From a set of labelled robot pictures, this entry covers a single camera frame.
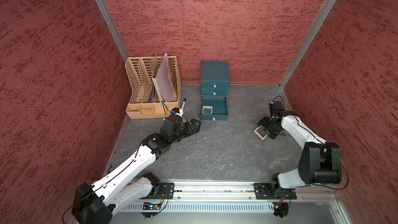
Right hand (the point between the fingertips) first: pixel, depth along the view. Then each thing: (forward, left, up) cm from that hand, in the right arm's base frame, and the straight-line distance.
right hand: (261, 131), depth 89 cm
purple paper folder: (+27, +59, +16) cm, 66 cm away
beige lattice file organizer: (+25, +75, -1) cm, 79 cm away
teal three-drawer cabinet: (+27, +26, +14) cm, 40 cm away
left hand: (-4, +38, +12) cm, 40 cm away
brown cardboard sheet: (+37, +63, +23) cm, 76 cm away
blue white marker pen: (+27, +48, -5) cm, 55 cm away
